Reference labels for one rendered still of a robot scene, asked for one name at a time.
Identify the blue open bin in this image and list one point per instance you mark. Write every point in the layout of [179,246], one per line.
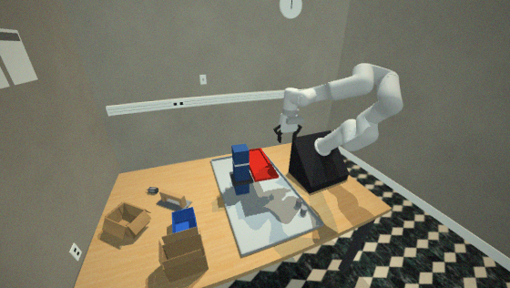
[183,219]

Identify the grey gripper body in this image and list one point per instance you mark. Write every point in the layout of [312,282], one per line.
[284,128]

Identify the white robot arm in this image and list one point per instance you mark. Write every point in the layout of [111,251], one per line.
[366,124]

